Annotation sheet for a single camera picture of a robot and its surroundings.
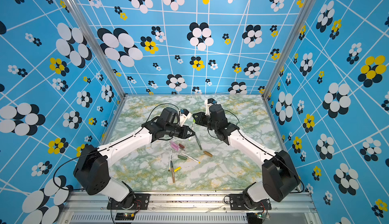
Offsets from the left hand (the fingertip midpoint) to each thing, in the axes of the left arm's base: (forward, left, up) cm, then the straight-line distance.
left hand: (195, 132), depth 79 cm
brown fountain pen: (-15, +13, -17) cm, 26 cm away
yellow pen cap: (-14, +10, -18) cm, 25 cm away
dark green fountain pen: (+2, -2, -17) cm, 17 cm away
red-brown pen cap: (+1, +10, -17) cm, 20 cm away
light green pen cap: (+4, +1, +4) cm, 6 cm away
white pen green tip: (+2, +2, +2) cm, 3 cm away
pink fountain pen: (+3, +16, -17) cm, 23 cm away
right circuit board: (-35, -29, -16) cm, 48 cm away
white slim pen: (-9, +15, -17) cm, 24 cm away
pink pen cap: (-1, +13, -17) cm, 21 cm away
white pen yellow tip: (-7, +3, -18) cm, 19 cm away
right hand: (+8, +1, +4) cm, 9 cm away
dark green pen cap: (-7, +8, -18) cm, 21 cm away
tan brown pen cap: (-4, -7, -17) cm, 19 cm away
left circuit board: (-35, +34, -20) cm, 53 cm away
